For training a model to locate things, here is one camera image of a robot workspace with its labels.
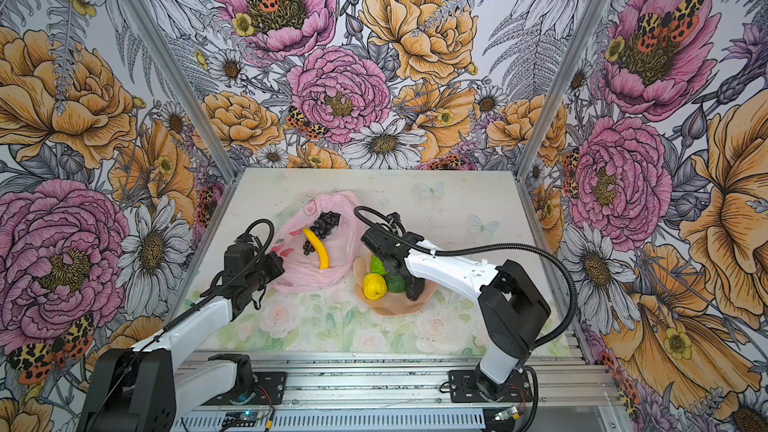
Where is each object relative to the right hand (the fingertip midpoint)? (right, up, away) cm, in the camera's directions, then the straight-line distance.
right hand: (416, 257), depth 86 cm
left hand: (-39, -3, +4) cm, 39 cm away
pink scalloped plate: (-7, -13, +1) cm, 15 cm away
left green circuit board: (-42, -35, -15) cm, 57 cm away
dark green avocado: (-6, -8, +1) cm, 9 cm away
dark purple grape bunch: (-30, +7, +16) cm, 35 cm away
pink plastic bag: (-20, +4, +4) cm, 21 cm away
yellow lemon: (-12, -7, -3) cm, 14 cm away
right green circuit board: (+20, -34, -15) cm, 42 cm away
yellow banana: (-30, +1, +10) cm, 32 cm away
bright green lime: (-11, -2, +1) cm, 12 cm away
